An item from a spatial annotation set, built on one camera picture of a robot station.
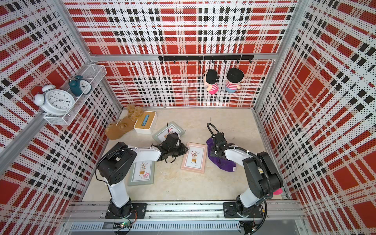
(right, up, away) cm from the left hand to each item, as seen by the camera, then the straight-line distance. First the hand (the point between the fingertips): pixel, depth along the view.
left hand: (189, 149), depth 95 cm
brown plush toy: (-49, +13, +2) cm, 51 cm away
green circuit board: (-29, -31, -26) cm, 50 cm away
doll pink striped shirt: (+14, +47, -1) cm, 49 cm away
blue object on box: (-34, +19, +13) cm, 42 cm away
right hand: (+18, -1, -1) cm, 18 cm away
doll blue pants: (+29, +47, -3) cm, 55 cm away
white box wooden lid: (-32, +17, +11) cm, 38 cm away
